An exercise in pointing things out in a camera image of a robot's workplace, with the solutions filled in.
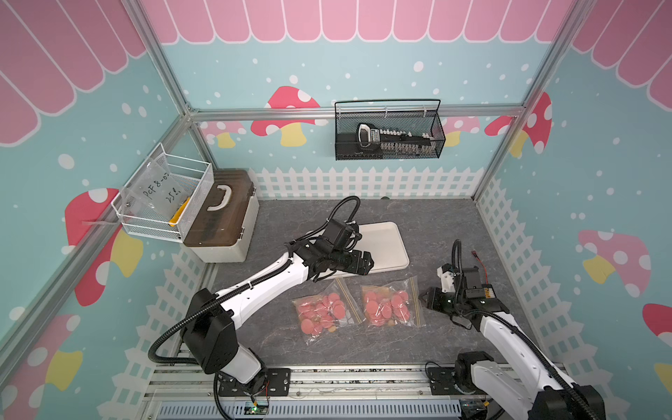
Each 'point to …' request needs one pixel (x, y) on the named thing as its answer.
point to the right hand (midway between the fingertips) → (424, 296)
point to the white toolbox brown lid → (224, 227)
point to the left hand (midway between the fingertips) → (361, 266)
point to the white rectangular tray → (384, 243)
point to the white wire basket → (196, 177)
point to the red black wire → (485, 269)
